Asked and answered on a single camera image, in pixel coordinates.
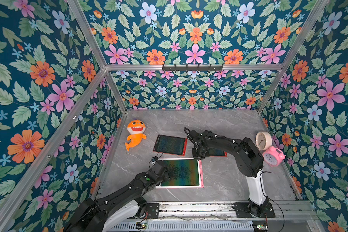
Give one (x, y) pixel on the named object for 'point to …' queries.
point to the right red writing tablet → (214, 152)
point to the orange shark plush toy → (136, 128)
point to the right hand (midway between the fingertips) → (199, 156)
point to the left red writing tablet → (171, 145)
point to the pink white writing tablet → (184, 172)
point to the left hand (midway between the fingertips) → (170, 174)
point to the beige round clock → (263, 140)
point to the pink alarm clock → (273, 157)
